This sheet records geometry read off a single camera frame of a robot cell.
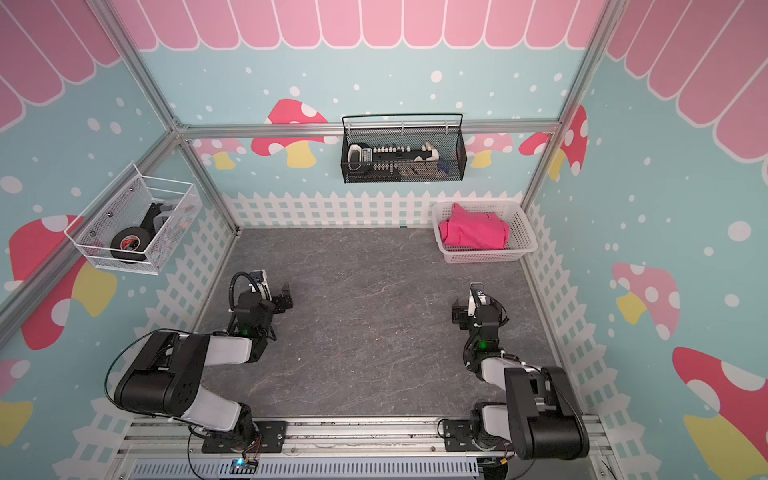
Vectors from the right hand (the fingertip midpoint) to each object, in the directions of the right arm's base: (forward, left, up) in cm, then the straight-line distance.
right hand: (475, 298), depth 91 cm
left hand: (+4, +63, +1) cm, 63 cm away
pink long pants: (+28, -5, 0) cm, 29 cm away
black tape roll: (-2, +86, +28) cm, 90 cm away
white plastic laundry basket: (+27, -22, -2) cm, 35 cm away
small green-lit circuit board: (-41, +62, -10) cm, 75 cm away
